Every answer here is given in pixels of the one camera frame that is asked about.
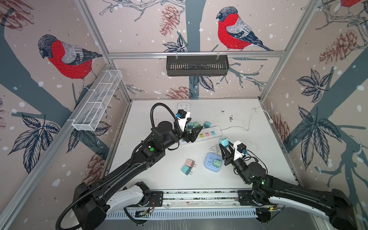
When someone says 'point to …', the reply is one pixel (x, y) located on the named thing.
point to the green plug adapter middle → (196, 124)
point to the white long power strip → (204, 133)
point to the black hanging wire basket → (197, 66)
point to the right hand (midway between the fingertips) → (221, 145)
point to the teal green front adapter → (186, 169)
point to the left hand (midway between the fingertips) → (196, 123)
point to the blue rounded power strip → (209, 158)
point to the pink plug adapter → (190, 163)
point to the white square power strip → (186, 106)
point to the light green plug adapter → (217, 163)
